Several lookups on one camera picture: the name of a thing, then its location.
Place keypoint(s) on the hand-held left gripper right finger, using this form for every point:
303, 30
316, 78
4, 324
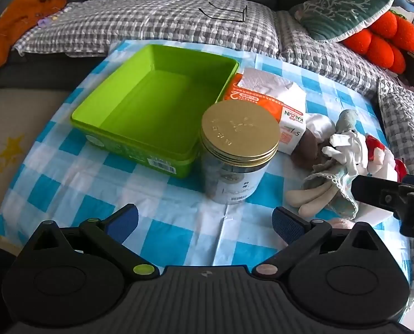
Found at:
287, 226

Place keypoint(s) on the teal coral-print cushion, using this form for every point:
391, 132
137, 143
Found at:
342, 7

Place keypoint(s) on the green plastic box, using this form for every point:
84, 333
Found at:
151, 111

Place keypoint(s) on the orange garment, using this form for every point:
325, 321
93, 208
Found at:
19, 24

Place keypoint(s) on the blue and white checked tablecloth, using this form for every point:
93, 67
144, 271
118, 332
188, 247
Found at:
71, 181

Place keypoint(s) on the orange and white tissue pack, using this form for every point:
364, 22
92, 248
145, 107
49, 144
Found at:
262, 85

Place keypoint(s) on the pink soft toy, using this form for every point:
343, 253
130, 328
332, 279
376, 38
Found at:
341, 223

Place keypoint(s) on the clear jar with gold lid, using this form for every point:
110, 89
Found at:
238, 128

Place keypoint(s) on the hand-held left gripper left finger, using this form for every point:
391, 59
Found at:
123, 221

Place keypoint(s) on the red and white plush toy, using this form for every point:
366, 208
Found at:
377, 153

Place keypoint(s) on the black thin-frame eyeglasses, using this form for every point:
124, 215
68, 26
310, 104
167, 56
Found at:
244, 13

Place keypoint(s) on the orange-red lobed pillow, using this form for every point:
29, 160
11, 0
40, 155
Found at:
381, 48

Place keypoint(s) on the yellow star floor sticker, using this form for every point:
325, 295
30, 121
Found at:
10, 149

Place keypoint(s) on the grey checked quilted blanket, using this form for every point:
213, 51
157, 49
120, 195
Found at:
141, 17

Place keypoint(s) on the rabbit doll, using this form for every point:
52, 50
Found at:
335, 181

